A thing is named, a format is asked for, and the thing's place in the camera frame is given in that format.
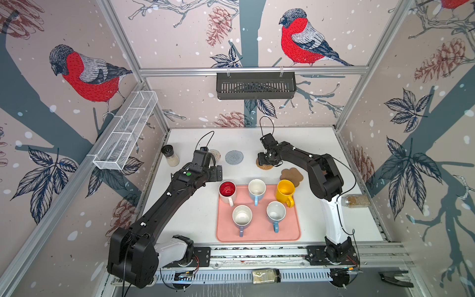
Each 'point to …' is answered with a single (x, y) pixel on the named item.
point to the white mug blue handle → (276, 212)
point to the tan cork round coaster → (263, 167)
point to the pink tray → (261, 227)
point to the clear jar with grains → (355, 201)
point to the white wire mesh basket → (115, 151)
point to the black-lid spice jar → (172, 159)
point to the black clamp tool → (396, 277)
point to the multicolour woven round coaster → (216, 154)
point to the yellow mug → (285, 192)
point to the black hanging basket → (256, 85)
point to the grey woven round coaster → (234, 157)
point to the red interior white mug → (227, 192)
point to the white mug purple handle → (242, 216)
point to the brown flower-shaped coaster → (292, 174)
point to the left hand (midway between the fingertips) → (214, 167)
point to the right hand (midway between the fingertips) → (261, 160)
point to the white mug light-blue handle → (256, 189)
